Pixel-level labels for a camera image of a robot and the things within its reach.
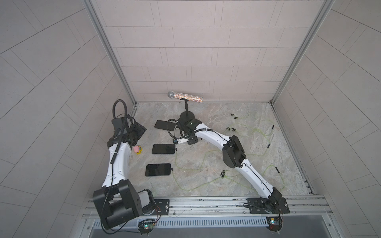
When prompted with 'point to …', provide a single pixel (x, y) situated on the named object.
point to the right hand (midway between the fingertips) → (191, 136)
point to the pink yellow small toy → (138, 149)
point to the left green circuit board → (146, 225)
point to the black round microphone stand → (186, 114)
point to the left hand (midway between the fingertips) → (144, 126)
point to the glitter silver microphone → (172, 94)
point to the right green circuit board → (275, 223)
